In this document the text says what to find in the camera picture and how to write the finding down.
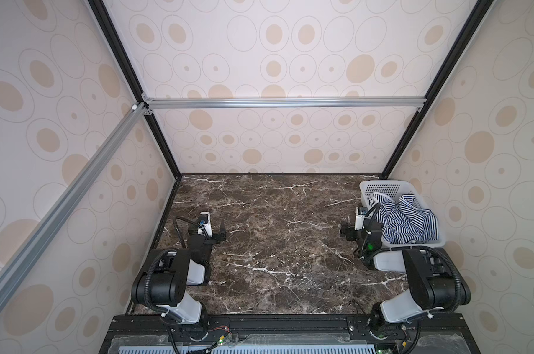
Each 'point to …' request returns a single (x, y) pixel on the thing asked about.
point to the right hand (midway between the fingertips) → (364, 221)
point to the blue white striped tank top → (405, 221)
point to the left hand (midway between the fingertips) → (217, 217)
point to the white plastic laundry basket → (392, 190)
